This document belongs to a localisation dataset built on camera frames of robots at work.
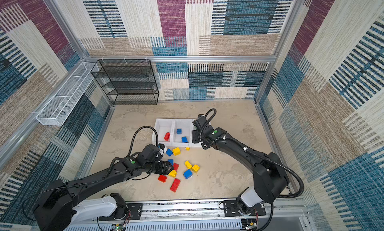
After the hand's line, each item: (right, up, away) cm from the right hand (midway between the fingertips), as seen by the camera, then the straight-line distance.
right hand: (197, 137), depth 85 cm
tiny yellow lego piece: (-6, -8, +8) cm, 13 cm away
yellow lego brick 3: (-13, -19, -3) cm, 23 cm away
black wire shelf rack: (-50, +37, +26) cm, 68 cm away
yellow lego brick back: (-13, -9, +6) cm, 17 cm away
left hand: (-15, -15, -4) cm, 21 cm away
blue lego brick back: (-17, -10, +6) cm, 21 cm away
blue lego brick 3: (-8, -3, +11) cm, 14 cm away
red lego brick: (-19, -22, -2) cm, 29 cm away
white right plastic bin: (-2, +7, -17) cm, 18 cm away
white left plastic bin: (-22, +3, +16) cm, 27 cm away
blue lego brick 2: (-16, -15, +5) cm, 22 cm away
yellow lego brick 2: (-1, -17, -1) cm, 17 cm away
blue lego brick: (-6, -20, -1) cm, 21 cm away
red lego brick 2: (-13, -17, +1) cm, 21 cm away
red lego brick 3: (-20, -1, +14) cm, 24 cm away
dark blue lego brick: (-12, +2, +16) cm, 21 cm away
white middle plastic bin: (-7, +5, +17) cm, 19 cm away
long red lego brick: (-12, -24, -5) cm, 28 cm away
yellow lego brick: (-5, -16, +1) cm, 17 cm away
